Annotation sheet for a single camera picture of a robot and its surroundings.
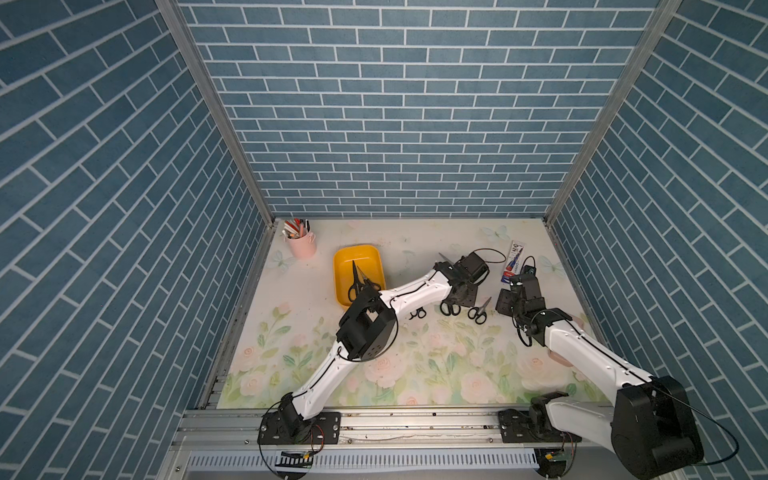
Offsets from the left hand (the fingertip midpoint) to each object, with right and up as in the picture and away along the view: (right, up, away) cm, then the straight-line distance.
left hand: (473, 301), depth 93 cm
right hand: (+11, +2, -4) cm, 12 cm away
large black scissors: (-37, +5, +9) cm, 38 cm away
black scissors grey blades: (-7, -3, +3) cm, 9 cm away
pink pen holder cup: (-56, +17, +10) cm, 60 cm away
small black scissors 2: (+2, -4, +2) cm, 5 cm away
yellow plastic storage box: (-34, +13, +13) cm, 39 cm away
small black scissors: (-17, -4, +1) cm, 17 cm away
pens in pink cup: (-60, +24, +12) cm, 66 cm away
